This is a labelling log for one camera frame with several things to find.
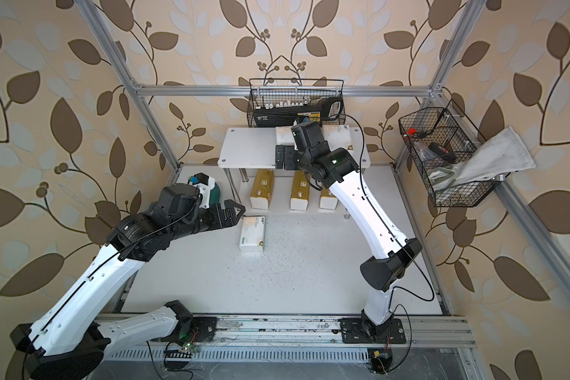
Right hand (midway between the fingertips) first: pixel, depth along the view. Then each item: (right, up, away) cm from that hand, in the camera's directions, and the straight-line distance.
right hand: (290, 154), depth 73 cm
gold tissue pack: (-12, -11, +21) cm, 26 cm away
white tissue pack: (-15, -29, +19) cm, 37 cm away
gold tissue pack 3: (+15, -15, +19) cm, 28 cm away
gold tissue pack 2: (+4, -12, +20) cm, 24 cm away
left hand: (-15, -17, -8) cm, 24 cm away
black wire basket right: (+54, +8, +12) cm, 56 cm away
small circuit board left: (-33, -63, +1) cm, 71 cm away
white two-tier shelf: (-12, +4, +9) cm, 16 cm away
